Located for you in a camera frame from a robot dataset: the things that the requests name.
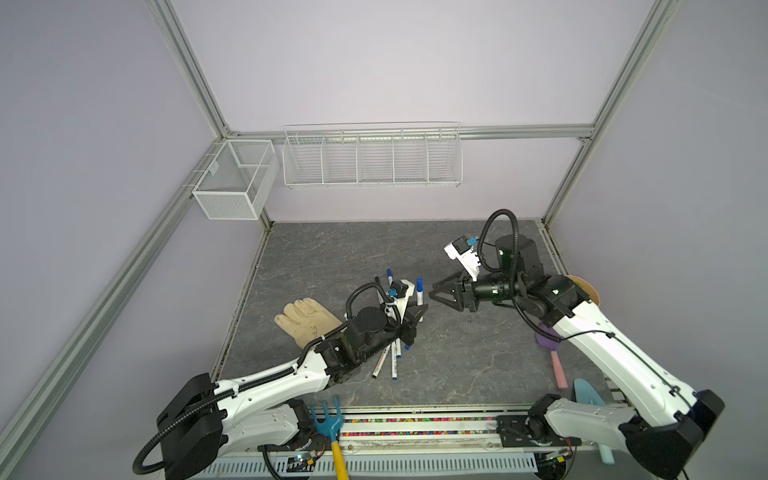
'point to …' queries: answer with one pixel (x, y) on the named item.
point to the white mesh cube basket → (237, 180)
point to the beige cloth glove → (306, 320)
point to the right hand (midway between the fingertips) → (433, 293)
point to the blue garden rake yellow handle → (332, 427)
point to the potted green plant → (589, 290)
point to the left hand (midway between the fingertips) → (425, 309)
